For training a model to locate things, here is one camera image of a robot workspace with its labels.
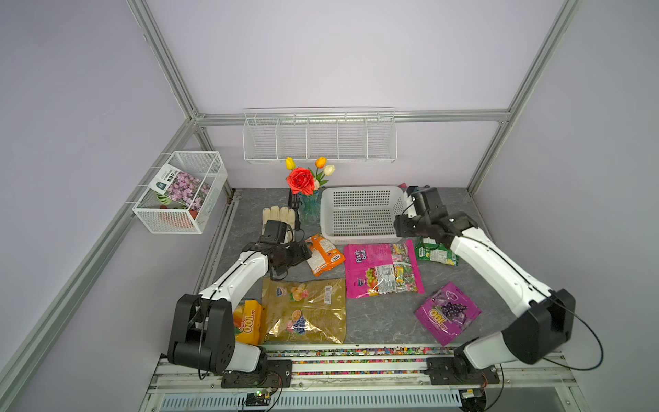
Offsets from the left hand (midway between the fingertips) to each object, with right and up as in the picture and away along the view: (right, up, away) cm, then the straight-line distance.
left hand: (304, 258), depth 87 cm
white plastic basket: (+22, +15, +25) cm, 36 cm away
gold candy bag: (+1, -16, -7) cm, 17 cm away
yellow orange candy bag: (-16, -17, -9) cm, 25 cm away
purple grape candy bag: (+47, -16, -8) cm, 50 cm away
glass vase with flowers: (+3, +24, -15) cm, 29 cm away
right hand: (+33, +13, -5) cm, 36 cm away
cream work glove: (-12, +15, +24) cm, 31 cm away
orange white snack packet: (+7, -1, +9) cm, 11 cm away
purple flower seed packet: (-34, +23, -14) cm, 43 cm away
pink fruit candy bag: (+27, -5, +3) cm, 27 cm away
